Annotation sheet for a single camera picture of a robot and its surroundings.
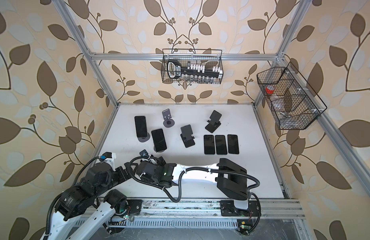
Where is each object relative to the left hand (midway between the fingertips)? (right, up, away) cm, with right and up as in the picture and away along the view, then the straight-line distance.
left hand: (133, 168), depth 69 cm
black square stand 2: (+43, +21, +32) cm, 57 cm away
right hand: (+5, -2, +7) cm, 9 cm away
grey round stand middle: (+7, +3, +22) cm, 23 cm away
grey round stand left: (-5, +9, +33) cm, 34 cm away
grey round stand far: (+10, +21, +41) cm, 47 cm away
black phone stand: (+39, +6, +28) cm, 48 cm away
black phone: (+55, +6, +27) cm, 61 cm away
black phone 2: (-5, +18, +24) cm, 31 cm away
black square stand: (+24, +12, +24) cm, 36 cm away
